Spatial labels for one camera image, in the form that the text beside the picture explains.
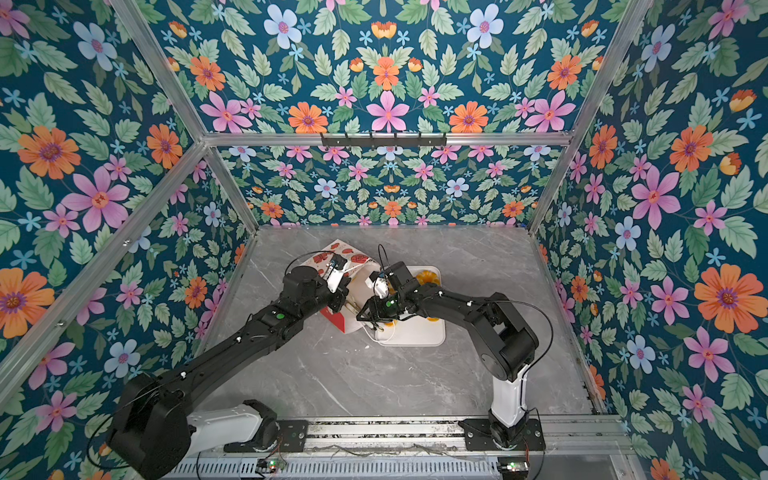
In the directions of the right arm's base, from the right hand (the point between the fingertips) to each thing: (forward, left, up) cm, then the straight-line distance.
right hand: (361, 315), depth 85 cm
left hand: (+6, +1, +13) cm, 14 cm away
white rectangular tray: (-1, -16, -10) cm, 19 cm away
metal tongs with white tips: (-4, -5, +1) cm, 6 cm away
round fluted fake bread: (+18, -20, -6) cm, 28 cm away
